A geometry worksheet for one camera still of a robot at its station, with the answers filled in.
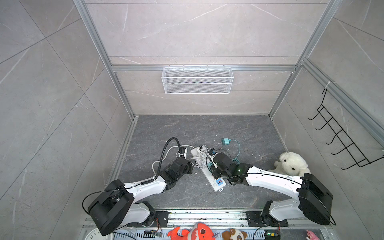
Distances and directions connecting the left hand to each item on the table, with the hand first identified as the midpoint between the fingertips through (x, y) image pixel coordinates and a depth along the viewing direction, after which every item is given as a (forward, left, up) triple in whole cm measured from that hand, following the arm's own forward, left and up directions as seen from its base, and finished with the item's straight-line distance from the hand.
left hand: (191, 158), depth 87 cm
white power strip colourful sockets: (-14, -15, -5) cm, 21 cm away
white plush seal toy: (-11, -50, +11) cm, 53 cm away
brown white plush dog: (-37, -19, -5) cm, 42 cm away
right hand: (-5, -12, 0) cm, 13 cm away
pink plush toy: (-39, -55, -5) cm, 68 cm away
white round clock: (-35, +44, -4) cm, 56 cm away
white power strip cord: (+3, +18, -8) cm, 20 cm away
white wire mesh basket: (+48, -6, +21) cm, 52 cm away
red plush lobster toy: (-36, -3, 0) cm, 36 cm away
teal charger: (+15, -25, -6) cm, 29 cm away
